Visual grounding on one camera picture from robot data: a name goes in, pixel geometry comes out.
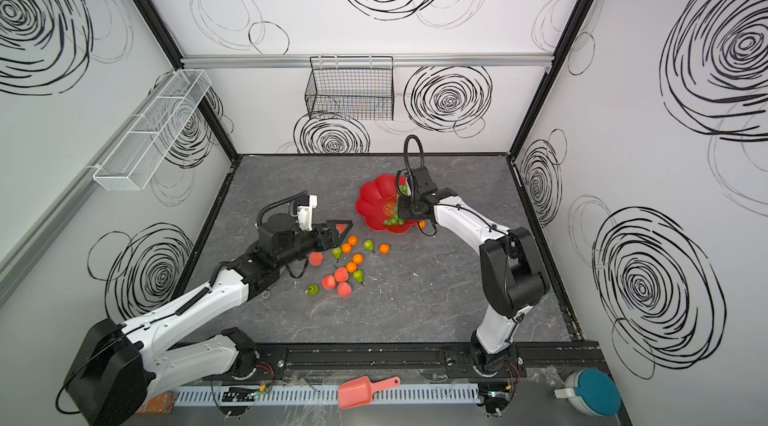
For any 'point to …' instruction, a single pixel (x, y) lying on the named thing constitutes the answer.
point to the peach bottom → (344, 289)
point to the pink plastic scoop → (359, 392)
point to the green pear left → (337, 252)
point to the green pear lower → (359, 276)
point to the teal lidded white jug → (592, 391)
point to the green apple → (312, 290)
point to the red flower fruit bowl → (377, 201)
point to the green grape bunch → (402, 190)
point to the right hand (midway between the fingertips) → (400, 208)
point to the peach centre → (341, 274)
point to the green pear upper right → (369, 244)
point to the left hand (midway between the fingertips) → (346, 225)
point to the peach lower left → (329, 282)
